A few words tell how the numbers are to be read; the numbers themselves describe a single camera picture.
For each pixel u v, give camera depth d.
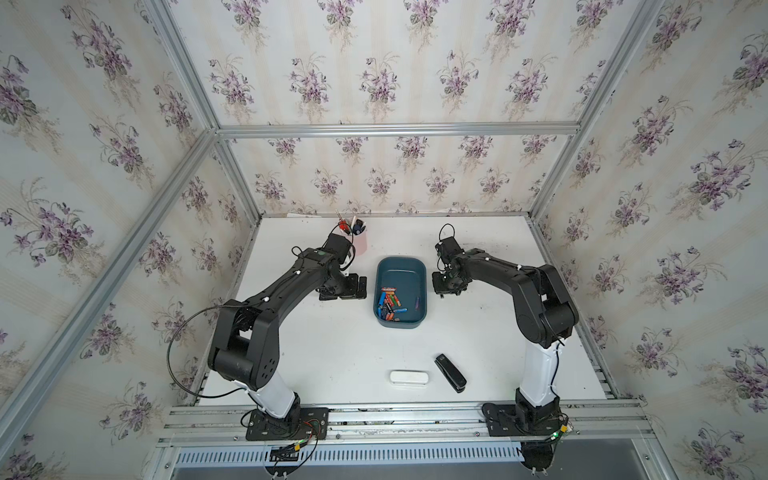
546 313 0.52
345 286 0.78
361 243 1.08
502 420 0.73
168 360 0.41
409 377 0.78
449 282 0.85
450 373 0.78
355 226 1.04
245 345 0.44
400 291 0.98
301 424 0.73
